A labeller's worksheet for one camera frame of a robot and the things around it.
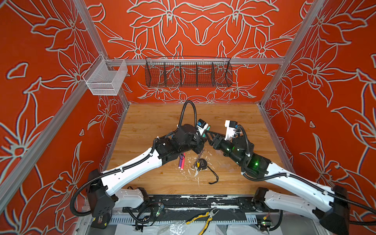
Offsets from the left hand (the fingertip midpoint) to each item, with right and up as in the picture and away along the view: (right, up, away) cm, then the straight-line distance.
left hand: (205, 137), depth 69 cm
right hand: (-1, +3, -3) cm, 4 cm away
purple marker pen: (-13, -16, +20) cm, 29 cm away
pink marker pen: (-12, -19, +17) cm, 28 cm away
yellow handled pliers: (+3, -38, 0) cm, 38 cm away
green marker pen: (-1, +1, -3) cm, 3 cm away
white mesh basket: (-63, +36, +24) cm, 77 cm away
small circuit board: (+29, -41, -1) cm, 50 cm away
